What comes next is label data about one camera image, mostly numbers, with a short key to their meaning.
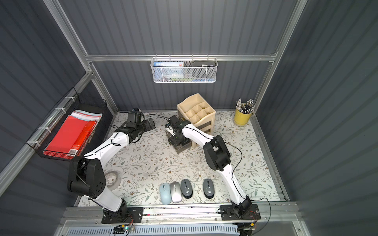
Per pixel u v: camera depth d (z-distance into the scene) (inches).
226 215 28.8
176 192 31.0
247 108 39.1
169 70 35.1
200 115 33.5
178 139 34.1
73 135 28.0
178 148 37.0
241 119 41.3
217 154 23.1
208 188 31.5
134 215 29.0
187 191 31.0
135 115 27.2
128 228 27.3
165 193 31.0
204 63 34.1
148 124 32.5
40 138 23.7
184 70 34.7
